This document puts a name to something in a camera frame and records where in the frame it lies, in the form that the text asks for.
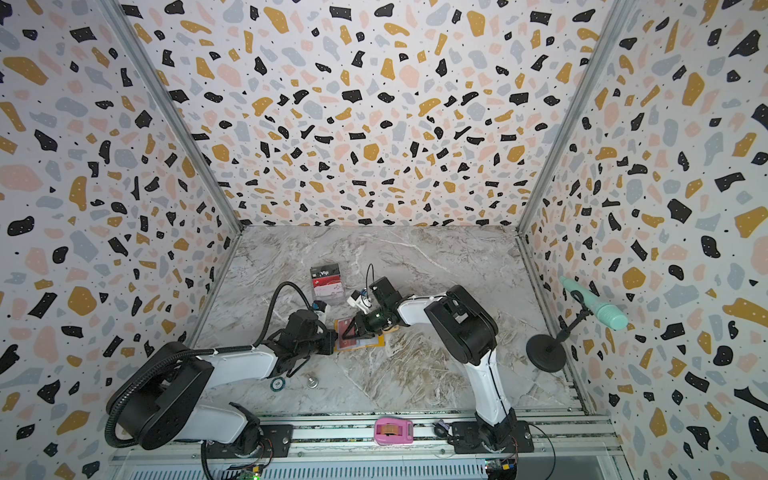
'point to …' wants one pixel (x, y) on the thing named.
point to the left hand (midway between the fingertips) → (344, 332)
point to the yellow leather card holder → (341, 327)
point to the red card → (328, 286)
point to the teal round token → (277, 384)
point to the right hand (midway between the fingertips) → (344, 334)
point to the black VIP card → (325, 271)
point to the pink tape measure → (394, 431)
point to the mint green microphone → (610, 315)
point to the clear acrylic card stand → (332, 300)
